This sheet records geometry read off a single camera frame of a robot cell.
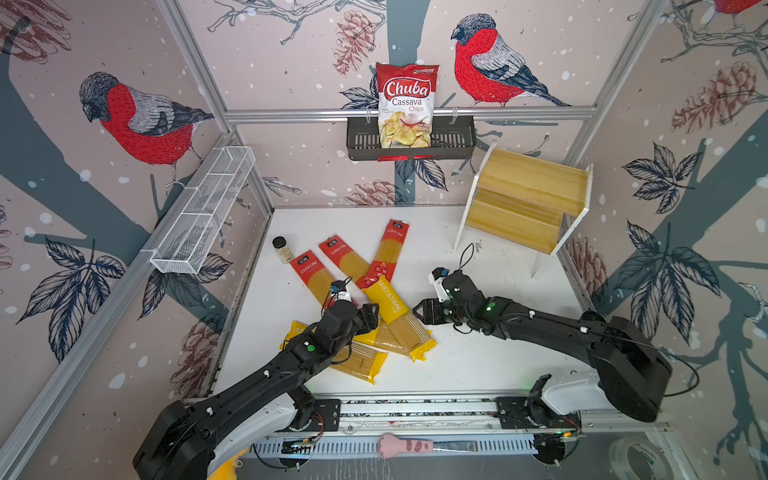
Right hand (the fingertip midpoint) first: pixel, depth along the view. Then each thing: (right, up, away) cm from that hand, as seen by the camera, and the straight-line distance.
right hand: (417, 316), depth 83 cm
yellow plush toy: (-42, -26, -22) cm, 54 cm away
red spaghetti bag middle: (-24, +15, +21) cm, 35 cm away
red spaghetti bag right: (-9, +16, +20) cm, 27 cm away
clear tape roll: (+49, -28, -16) cm, 59 cm away
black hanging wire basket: (+12, +55, +11) cm, 57 cm away
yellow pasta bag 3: (-16, -12, -3) cm, 20 cm away
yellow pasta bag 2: (-10, -7, +3) cm, 12 cm away
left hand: (-13, +2, -3) cm, 13 cm away
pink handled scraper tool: (-7, -25, -16) cm, 31 cm away
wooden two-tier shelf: (+30, +32, -4) cm, 44 cm away
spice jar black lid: (-44, +17, +15) cm, 50 cm away
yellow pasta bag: (-6, 0, +4) cm, 7 cm away
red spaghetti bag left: (-35, +11, +17) cm, 40 cm away
